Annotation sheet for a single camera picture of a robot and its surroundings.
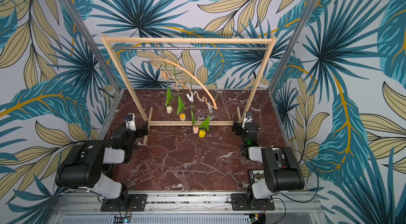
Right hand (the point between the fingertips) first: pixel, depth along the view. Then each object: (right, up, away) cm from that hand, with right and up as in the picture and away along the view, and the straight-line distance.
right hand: (244, 120), depth 93 cm
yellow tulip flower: (-23, -1, -13) cm, 26 cm away
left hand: (-62, -1, -1) cm, 62 cm away
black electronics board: (+2, -27, -12) cm, 30 cm away
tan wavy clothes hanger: (-40, +26, +26) cm, 54 cm away
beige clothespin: (-30, +13, -19) cm, 38 cm away
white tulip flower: (-44, +7, -3) cm, 45 cm away
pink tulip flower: (-29, -3, -9) cm, 30 cm away
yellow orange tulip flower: (-36, +9, -9) cm, 39 cm away
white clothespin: (-21, +8, -23) cm, 33 cm away
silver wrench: (-6, -31, -14) cm, 35 cm away
